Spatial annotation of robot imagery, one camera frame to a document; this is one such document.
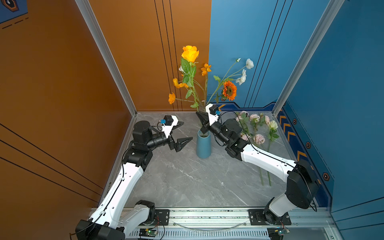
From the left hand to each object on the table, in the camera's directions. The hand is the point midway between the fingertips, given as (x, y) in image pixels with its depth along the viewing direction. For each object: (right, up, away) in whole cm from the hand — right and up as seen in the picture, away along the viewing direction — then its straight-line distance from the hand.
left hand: (186, 129), depth 66 cm
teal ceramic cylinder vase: (+9, -12, +22) cm, 27 cm away
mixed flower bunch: (+51, -1, +43) cm, 66 cm away
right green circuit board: (+42, -49, +4) cm, 65 cm away
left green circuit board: (-19, -50, +5) cm, 53 cm away
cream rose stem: (+60, +1, +41) cm, 73 cm away
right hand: (+5, +8, +5) cm, 11 cm away
